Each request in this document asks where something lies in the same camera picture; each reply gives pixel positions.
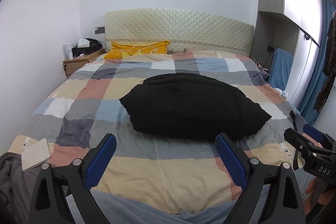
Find wall socket with charger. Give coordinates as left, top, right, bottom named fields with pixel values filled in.
left=94, top=26, right=105, bottom=35

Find white tissue box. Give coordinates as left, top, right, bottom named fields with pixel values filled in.
left=77, top=39, right=90, bottom=48

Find blue curtain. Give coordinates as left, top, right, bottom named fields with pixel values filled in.
left=298, top=0, right=335, bottom=124

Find white charging cable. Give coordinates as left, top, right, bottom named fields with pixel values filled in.
left=97, top=29, right=161, bottom=55

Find black puffer jacket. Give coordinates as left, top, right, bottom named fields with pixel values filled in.
left=120, top=73, right=272, bottom=141

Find blue towel on chair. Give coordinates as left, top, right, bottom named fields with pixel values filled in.
left=268, top=48, right=293, bottom=90

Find yellow pillow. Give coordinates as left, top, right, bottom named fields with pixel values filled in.
left=104, top=40, right=170, bottom=60

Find black clothes on nightstand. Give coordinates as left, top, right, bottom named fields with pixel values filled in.
left=72, top=38, right=102, bottom=58

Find patchwork checkered bed quilt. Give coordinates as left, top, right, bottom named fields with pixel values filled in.
left=19, top=51, right=305, bottom=214

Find black strap on bed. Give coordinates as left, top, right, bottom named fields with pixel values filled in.
left=288, top=109, right=300, bottom=132

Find cream quilted headboard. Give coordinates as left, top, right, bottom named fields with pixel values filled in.
left=104, top=9, right=254, bottom=56

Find wooden bedside table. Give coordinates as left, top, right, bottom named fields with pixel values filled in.
left=63, top=49, right=106, bottom=77

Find person's legs in jeans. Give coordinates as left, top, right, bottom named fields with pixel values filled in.
left=65, top=176, right=316, bottom=224

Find grey fleece garment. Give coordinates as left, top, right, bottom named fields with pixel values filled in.
left=1, top=153, right=38, bottom=223

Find white spray bottle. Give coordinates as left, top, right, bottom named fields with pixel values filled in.
left=66, top=41, right=74, bottom=60

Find grey wardrobe cabinet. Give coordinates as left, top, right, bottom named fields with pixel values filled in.
left=250, top=0, right=322, bottom=105

